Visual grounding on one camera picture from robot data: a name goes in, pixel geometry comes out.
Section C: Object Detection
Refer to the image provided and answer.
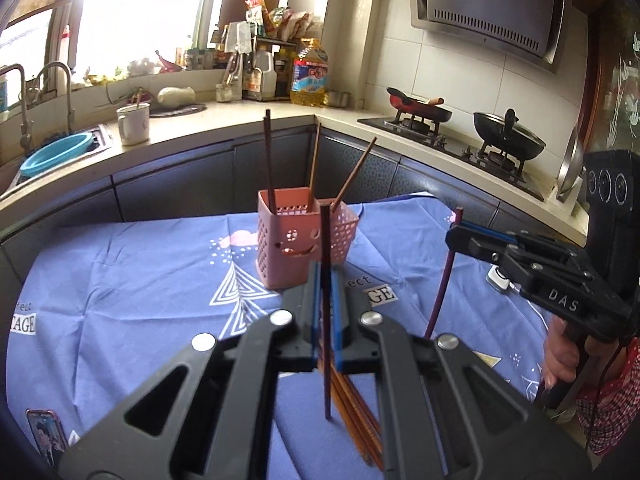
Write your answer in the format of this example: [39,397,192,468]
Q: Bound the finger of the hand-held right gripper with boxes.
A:
[445,225,633,343]
[457,223,592,272]

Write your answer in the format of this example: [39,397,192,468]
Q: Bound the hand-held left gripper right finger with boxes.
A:
[330,272,593,480]

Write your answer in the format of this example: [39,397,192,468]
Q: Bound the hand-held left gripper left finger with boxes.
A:
[57,260,323,480]

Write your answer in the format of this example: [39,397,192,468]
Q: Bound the purple chopstick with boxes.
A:
[424,206,465,340]

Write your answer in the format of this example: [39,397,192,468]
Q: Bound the pink plastic utensil holder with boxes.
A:
[257,187,361,291]

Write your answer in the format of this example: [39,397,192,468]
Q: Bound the bunch of wooden chopsticks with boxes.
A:
[317,355,383,466]

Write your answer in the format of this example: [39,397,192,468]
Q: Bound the dark brown chopstick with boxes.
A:
[263,108,277,210]
[320,204,333,421]

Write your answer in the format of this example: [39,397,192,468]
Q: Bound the reddish brown chopstick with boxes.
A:
[330,136,378,213]

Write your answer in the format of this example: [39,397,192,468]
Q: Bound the person's right forearm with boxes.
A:
[575,337,640,456]

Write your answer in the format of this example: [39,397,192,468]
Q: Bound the person's right hand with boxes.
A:
[541,312,581,393]

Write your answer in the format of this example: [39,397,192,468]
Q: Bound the white square device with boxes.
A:
[486,266,511,292]

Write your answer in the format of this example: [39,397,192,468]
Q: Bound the steel pan lid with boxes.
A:
[555,122,586,203]

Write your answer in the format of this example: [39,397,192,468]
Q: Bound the black wok with lid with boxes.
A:
[472,108,547,161]

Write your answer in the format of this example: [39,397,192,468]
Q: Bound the black gas stove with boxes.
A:
[357,112,546,203]

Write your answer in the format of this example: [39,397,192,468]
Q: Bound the red frying pan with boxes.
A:
[386,86,453,123]

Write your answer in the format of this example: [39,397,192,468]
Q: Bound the brown patterned door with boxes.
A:
[580,0,640,156]

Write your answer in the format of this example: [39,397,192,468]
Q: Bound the blue printed tablecloth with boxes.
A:
[7,191,566,480]

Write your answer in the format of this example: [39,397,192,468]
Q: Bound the grey kitchen cabinets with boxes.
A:
[0,127,588,261]

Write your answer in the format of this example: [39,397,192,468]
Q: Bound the steel range hood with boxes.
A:
[406,0,576,73]

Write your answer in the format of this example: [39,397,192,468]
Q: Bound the cooking oil bottle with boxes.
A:
[290,38,331,107]

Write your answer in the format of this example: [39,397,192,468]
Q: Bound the white plastic jug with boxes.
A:
[250,52,277,101]

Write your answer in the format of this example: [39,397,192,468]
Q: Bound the black metal rack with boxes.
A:
[255,37,301,101]

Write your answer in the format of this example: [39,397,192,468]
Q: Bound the dark round tray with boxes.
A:
[149,103,207,118]

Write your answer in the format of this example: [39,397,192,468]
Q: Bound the white mug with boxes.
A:
[116,102,152,147]

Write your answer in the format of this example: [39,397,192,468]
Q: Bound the pale vegetable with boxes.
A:
[157,86,196,107]

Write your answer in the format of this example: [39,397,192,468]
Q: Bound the hanging kitchen knives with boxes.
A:
[227,52,251,86]

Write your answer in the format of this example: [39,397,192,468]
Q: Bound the smartphone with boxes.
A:
[25,408,68,471]

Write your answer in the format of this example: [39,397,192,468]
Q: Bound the pile of food packets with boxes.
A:
[265,6,326,41]

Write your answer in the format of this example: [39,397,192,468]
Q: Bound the steel sink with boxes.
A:
[0,122,113,186]

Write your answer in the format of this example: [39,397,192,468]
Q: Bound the row of spice jars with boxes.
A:
[175,47,226,71]

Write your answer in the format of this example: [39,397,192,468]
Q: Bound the dark red vegetable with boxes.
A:
[155,50,183,73]

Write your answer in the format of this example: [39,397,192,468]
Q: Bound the blue plastic basin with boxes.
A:
[20,132,95,178]

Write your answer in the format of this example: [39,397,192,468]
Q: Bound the patterned window blind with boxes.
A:
[0,0,76,31]

